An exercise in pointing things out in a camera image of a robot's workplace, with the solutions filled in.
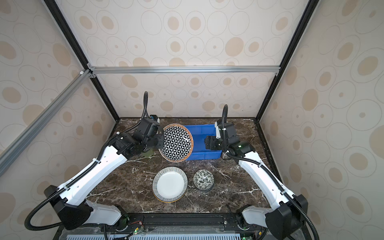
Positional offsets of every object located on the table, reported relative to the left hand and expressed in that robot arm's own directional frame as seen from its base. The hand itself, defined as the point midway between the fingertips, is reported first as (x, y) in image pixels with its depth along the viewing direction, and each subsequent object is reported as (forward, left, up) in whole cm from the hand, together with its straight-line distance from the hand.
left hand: (165, 136), depth 72 cm
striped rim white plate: (-15, 0, -25) cm, 29 cm away
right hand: (+2, -23, -6) cm, 24 cm away
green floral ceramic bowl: (-12, -19, -25) cm, 34 cm away
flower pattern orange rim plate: (+2, -6, -8) cm, 10 cm away
